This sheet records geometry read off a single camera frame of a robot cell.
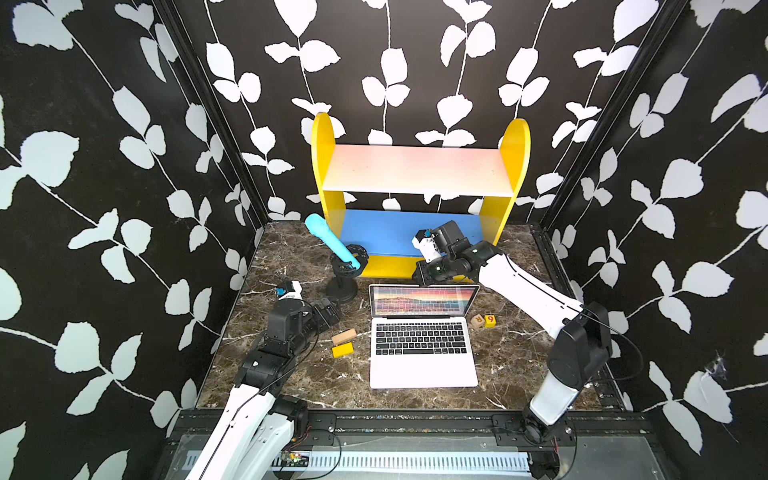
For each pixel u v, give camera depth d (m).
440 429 0.75
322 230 0.73
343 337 0.89
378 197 1.15
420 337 0.90
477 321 0.91
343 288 1.01
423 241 0.76
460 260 0.61
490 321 0.91
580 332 0.44
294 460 0.71
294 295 0.67
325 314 0.67
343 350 0.88
